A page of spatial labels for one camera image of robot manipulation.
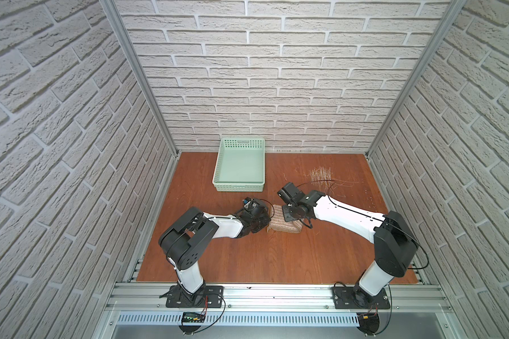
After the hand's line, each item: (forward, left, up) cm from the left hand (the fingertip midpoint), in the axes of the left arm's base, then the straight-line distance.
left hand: (270, 212), depth 94 cm
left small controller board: (-38, +29, -5) cm, 48 cm away
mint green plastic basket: (+31, +15, -2) cm, 34 cm away
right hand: (-4, -6, +6) cm, 9 cm away
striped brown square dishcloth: (-4, -3, -1) cm, 6 cm away
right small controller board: (-41, -32, -1) cm, 52 cm away
